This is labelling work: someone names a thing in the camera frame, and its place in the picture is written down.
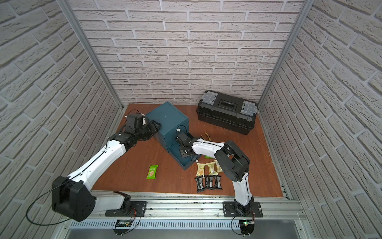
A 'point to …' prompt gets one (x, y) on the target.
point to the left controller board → (122, 223)
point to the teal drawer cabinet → (171, 121)
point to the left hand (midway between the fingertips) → (161, 124)
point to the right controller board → (246, 226)
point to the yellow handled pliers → (209, 137)
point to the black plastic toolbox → (230, 112)
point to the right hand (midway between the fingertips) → (188, 151)
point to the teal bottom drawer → (174, 152)
